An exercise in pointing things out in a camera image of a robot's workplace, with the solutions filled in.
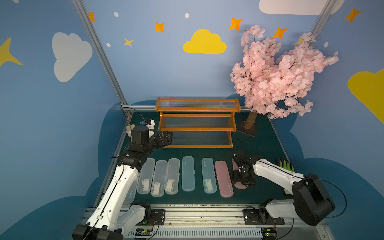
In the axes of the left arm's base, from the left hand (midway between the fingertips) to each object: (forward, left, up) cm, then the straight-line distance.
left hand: (165, 132), depth 75 cm
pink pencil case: (-14, -33, -26) cm, 44 cm away
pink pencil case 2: (-18, -40, -24) cm, 50 cm away
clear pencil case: (-14, +13, -26) cm, 33 cm away
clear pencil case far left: (-24, +19, -25) cm, 40 cm away
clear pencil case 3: (-16, -3, -26) cm, 31 cm away
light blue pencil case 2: (-11, -24, -27) cm, 38 cm away
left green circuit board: (-40, +9, -28) cm, 50 cm away
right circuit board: (-39, -53, -29) cm, 72 cm away
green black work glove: (-3, -71, -25) cm, 76 cm away
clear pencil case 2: (-14, +5, -28) cm, 31 cm away
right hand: (-14, -43, -26) cm, 52 cm away
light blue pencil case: (-11, -12, -26) cm, 31 cm away
